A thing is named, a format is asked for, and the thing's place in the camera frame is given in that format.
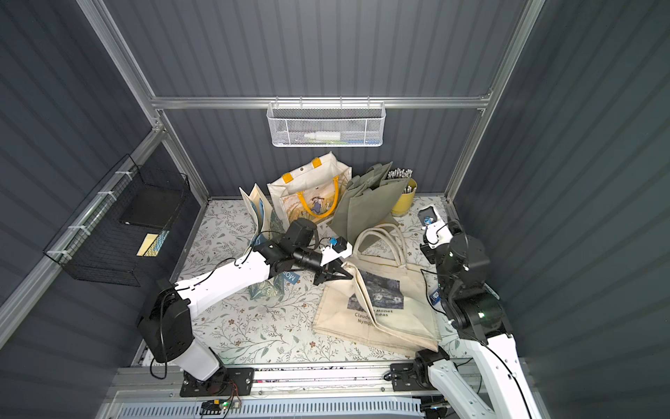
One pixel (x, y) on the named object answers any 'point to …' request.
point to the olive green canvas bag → (369, 201)
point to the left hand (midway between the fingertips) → (352, 277)
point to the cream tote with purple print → (341, 312)
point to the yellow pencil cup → (406, 201)
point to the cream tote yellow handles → (312, 189)
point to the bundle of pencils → (399, 173)
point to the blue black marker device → (435, 297)
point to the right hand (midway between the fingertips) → (451, 221)
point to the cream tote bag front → (400, 300)
